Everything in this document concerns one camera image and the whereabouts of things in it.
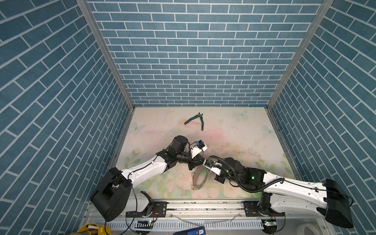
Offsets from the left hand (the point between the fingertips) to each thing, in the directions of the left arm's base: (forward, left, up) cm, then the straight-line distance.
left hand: (205, 162), depth 76 cm
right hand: (-1, -1, 0) cm, 2 cm away
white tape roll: (-29, -44, -11) cm, 53 cm away
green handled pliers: (+43, -1, -14) cm, 45 cm away
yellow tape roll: (-27, +51, -7) cm, 57 cm away
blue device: (-28, +4, -10) cm, 30 cm away
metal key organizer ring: (-1, +5, -11) cm, 12 cm away
